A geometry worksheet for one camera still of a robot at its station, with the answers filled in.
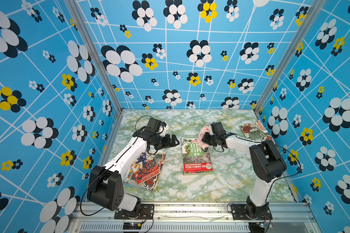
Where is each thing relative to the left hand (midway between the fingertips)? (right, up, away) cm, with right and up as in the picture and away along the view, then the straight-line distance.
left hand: (174, 142), depth 83 cm
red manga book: (-17, -15, +4) cm, 23 cm away
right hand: (+19, +1, +15) cm, 25 cm away
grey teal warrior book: (-14, -23, -1) cm, 27 cm away
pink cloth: (+19, +7, +12) cm, 24 cm away
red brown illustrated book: (+58, +6, +22) cm, 62 cm away
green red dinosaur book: (+13, -12, +6) cm, 19 cm away
